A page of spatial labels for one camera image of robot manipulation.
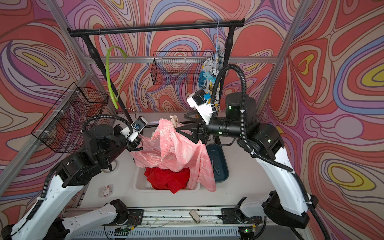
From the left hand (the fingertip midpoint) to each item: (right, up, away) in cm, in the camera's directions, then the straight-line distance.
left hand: (139, 124), depth 59 cm
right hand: (+19, -2, -11) cm, 22 cm away
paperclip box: (-25, -36, +21) cm, 48 cm away
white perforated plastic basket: (-6, -32, +19) cm, 38 cm away
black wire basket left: (-42, -2, +11) cm, 43 cm away
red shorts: (+9, -27, +13) cm, 32 cm away
